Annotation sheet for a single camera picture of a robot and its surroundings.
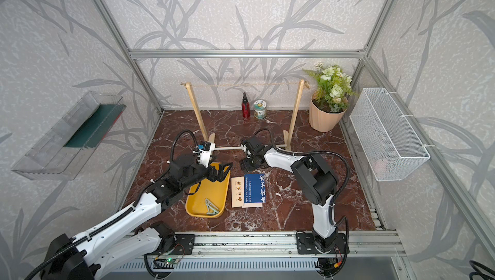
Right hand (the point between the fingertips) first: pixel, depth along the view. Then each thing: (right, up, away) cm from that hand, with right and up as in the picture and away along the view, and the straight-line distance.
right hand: (248, 162), depth 96 cm
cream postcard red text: (+3, -17, -12) cm, 21 cm away
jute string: (+3, +43, +16) cm, 46 cm away
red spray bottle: (-2, +29, +12) cm, 32 cm away
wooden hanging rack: (+22, +13, +9) cm, 27 cm away
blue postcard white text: (+4, -11, -6) cm, 13 cm away
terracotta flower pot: (+39, +21, +5) cm, 45 cm away
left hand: (-8, +4, -19) cm, 21 cm away
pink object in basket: (+51, +3, -24) cm, 57 cm away
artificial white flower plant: (+42, +36, -5) cm, 56 cm away
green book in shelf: (-56, +18, -24) cm, 64 cm away
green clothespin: (-14, -17, -15) cm, 27 cm away
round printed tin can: (+6, +28, +16) cm, 33 cm away
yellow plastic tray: (-16, -14, -12) cm, 25 cm away
